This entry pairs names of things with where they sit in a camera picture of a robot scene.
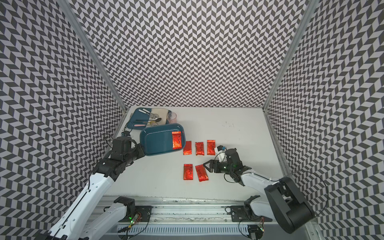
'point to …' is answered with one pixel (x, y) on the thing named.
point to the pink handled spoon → (140, 125)
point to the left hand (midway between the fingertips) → (143, 148)
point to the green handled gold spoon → (151, 122)
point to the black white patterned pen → (125, 127)
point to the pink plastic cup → (171, 117)
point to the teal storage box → (158, 139)
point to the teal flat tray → (139, 117)
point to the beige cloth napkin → (163, 114)
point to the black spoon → (157, 120)
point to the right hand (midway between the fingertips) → (207, 168)
